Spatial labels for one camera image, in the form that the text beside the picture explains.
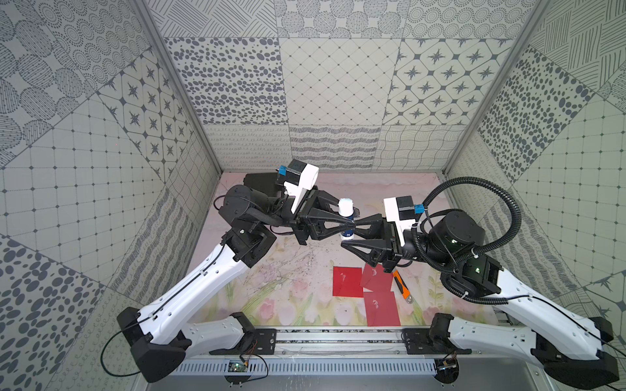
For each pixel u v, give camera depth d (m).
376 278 0.88
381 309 0.82
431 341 0.65
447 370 0.73
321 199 0.42
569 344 0.39
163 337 0.38
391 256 0.41
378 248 0.41
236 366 0.72
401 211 0.38
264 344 0.73
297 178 0.36
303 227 0.40
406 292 0.84
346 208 0.39
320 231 0.42
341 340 0.76
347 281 0.86
